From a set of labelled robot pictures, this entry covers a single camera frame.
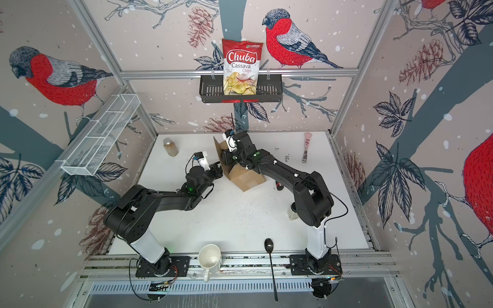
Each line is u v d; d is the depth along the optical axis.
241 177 0.81
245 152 0.68
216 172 0.81
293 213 0.81
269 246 0.78
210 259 0.76
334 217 0.51
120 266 0.76
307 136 1.18
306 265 0.73
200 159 0.81
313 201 0.49
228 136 0.77
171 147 1.04
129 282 0.70
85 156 0.71
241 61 0.83
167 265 0.71
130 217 0.47
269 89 1.01
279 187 0.95
